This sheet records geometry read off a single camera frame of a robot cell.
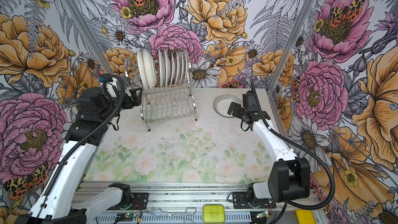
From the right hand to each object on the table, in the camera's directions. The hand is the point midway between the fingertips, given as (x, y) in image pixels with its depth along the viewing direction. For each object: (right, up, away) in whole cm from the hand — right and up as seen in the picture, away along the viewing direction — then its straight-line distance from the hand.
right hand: (236, 114), depth 86 cm
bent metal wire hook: (-38, -44, -14) cm, 59 cm away
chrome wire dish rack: (-48, +6, +22) cm, 53 cm away
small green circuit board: (-54, -45, -15) cm, 72 cm away
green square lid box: (-13, -43, -16) cm, 48 cm away
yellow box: (+28, -45, -15) cm, 55 cm away
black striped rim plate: (-4, +6, +28) cm, 29 cm away
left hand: (-48, +9, -18) cm, 52 cm away
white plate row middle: (-36, +29, +14) cm, 48 cm away
